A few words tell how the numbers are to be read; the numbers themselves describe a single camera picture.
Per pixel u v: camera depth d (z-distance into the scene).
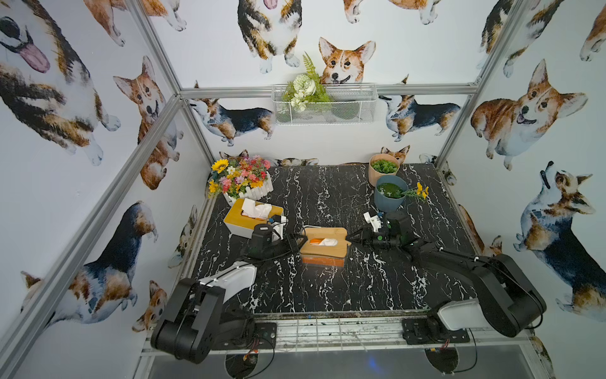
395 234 0.70
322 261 0.90
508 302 0.43
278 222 0.81
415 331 0.74
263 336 0.73
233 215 0.93
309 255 0.84
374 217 0.82
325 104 0.85
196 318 0.42
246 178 0.97
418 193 0.92
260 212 0.93
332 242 0.84
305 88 0.79
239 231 0.95
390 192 1.03
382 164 1.06
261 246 0.69
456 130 1.08
